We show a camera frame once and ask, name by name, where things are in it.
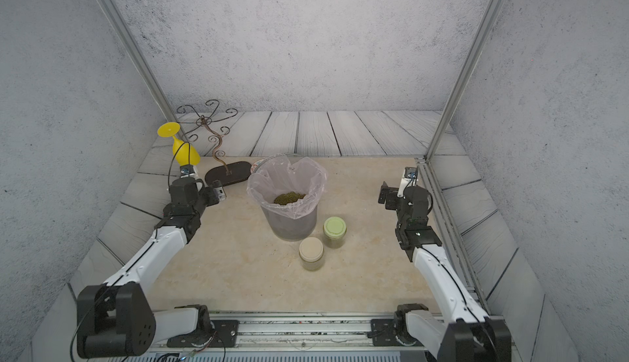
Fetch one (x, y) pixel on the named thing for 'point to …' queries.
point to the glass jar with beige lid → (311, 253)
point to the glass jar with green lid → (334, 232)
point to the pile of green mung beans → (287, 197)
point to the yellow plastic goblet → (184, 154)
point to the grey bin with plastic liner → (289, 187)
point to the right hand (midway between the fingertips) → (400, 183)
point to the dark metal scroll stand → (232, 172)
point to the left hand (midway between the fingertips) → (212, 184)
